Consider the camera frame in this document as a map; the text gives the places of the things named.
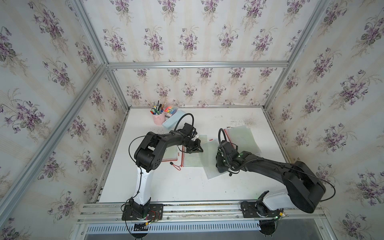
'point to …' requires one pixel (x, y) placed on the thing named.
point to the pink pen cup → (158, 116)
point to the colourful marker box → (169, 110)
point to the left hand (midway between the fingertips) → (203, 150)
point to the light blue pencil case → (171, 122)
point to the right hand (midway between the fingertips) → (219, 161)
